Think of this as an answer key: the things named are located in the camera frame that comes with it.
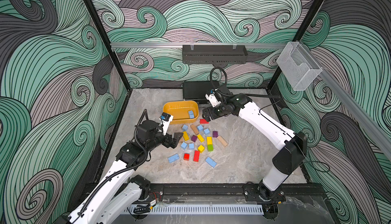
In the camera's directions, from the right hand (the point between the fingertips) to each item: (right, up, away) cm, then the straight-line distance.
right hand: (208, 114), depth 81 cm
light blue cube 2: (-14, -10, +15) cm, 22 cm away
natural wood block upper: (-7, -11, +15) cm, 20 cm away
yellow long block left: (-13, -15, +13) cm, 23 cm away
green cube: (+2, -21, +9) cm, 23 cm away
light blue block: (-9, -3, +20) cm, 22 cm away
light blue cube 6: (-9, -20, +7) cm, 23 cm away
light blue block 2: (-19, -25, +3) cm, 32 cm away
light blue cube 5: (-14, -19, +7) cm, 25 cm away
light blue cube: (-10, -1, +22) cm, 24 cm away
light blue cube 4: (0, -12, +13) cm, 18 cm away
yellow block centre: (-4, -16, +12) cm, 20 cm away
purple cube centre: (-8, -16, +11) cm, 21 cm away
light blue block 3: (+1, -27, +3) cm, 27 cm away
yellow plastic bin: (-16, 0, +26) cm, 31 cm away
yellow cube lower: (-4, -21, +6) cm, 22 cm away
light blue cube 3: (-4, -10, +15) cm, 18 cm away
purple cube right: (+5, -13, +13) cm, 19 cm away
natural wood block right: (+9, -17, +10) cm, 22 cm away
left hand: (-18, -6, -8) cm, 20 cm away
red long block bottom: (-6, -24, +5) cm, 26 cm away
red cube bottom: (-12, -25, +6) cm, 29 cm away
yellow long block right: (+2, -17, +11) cm, 20 cm away
